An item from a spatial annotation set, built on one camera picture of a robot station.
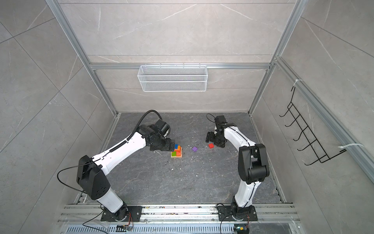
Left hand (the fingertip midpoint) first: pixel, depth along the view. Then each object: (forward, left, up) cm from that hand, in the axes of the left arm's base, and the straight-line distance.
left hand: (168, 144), depth 83 cm
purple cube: (+5, -16, -15) cm, 22 cm away
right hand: (+7, -27, -8) cm, 29 cm away
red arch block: (+2, -5, -14) cm, 15 cm away
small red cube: (+7, -27, -14) cm, 31 cm away
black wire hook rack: (0, -67, +17) cm, 69 cm away
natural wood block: (0, -1, -14) cm, 14 cm away
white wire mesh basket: (+46, -2, +14) cm, 48 cm away
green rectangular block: (+2, -2, -15) cm, 15 cm away
